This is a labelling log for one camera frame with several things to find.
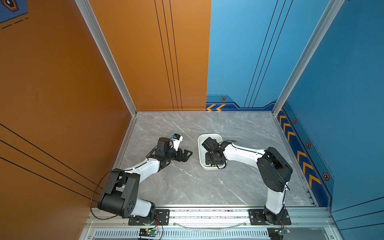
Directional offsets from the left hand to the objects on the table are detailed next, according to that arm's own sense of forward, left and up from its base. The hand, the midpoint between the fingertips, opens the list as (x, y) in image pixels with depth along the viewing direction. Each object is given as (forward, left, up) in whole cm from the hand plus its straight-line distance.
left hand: (186, 150), depth 90 cm
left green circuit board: (-40, +16, -9) cm, 44 cm away
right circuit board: (-40, -45, -9) cm, 61 cm away
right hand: (-4, -14, -7) cm, 16 cm away
